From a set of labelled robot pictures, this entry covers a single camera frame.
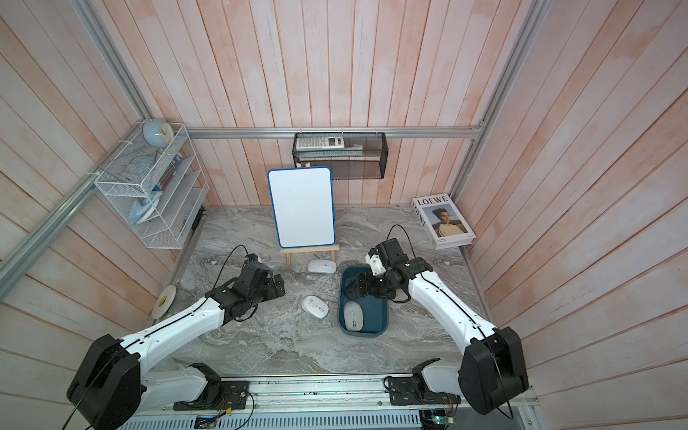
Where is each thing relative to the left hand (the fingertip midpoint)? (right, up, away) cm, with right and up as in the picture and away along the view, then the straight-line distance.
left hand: (272, 288), depth 87 cm
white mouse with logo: (+14, -6, +1) cm, 16 cm away
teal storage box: (+34, -8, +2) cm, 35 cm away
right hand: (+29, +1, -4) cm, 30 cm away
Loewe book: (+66, +23, +24) cm, 74 cm away
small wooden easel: (+3, +12, +11) cm, 17 cm away
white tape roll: (-40, -6, +6) cm, 41 cm away
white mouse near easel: (+16, +6, +12) cm, 21 cm away
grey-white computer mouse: (+27, -9, -2) cm, 28 cm away
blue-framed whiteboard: (+10, +28, +1) cm, 30 cm away
